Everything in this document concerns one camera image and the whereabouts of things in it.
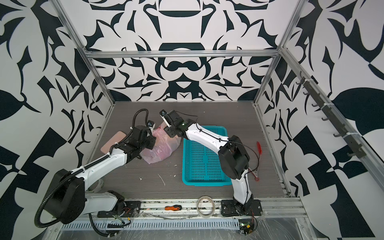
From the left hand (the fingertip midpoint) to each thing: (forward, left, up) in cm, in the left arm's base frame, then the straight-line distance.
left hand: (151, 133), depth 87 cm
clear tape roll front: (-38, -33, -13) cm, 52 cm away
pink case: (+4, +25, -10) cm, 27 cm away
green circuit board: (-44, -48, -14) cm, 66 cm away
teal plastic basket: (-15, -29, -13) cm, 35 cm away
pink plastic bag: (-6, -9, -5) cm, 11 cm away
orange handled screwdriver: (-36, -14, -11) cm, 40 cm away
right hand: (+4, -12, +3) cm, 13 cm away
